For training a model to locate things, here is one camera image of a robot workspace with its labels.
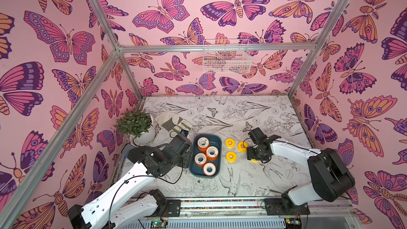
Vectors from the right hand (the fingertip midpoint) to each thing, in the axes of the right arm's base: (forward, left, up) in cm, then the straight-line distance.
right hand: (250, 156), depth 90 cm
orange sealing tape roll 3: (-3, +28, +1) cm, 28 cm away
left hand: (-6, +34, +17) cm, 39 cm away
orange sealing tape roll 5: (-1, +11, +2) cm, 11 cm away
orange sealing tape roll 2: (0, +22, +4) cm, 22 cm away
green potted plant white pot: (+7, +60, +19) cm, 63 cm away
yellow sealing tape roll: (+8, +11, +1) cm, 13 cm away
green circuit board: (-33, +45, 0) cm, 56 cm away
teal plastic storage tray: (-9, +30, +1) cm, 32 cm away
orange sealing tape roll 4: (-8, +23, +1) cm, 24 cm away
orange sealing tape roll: (+5, +27, +4) cm, 28 cm away
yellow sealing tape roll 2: (0, +6, +11) cm, 13 cm away
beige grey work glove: (+22, +48, +2) cm, 53 cm away
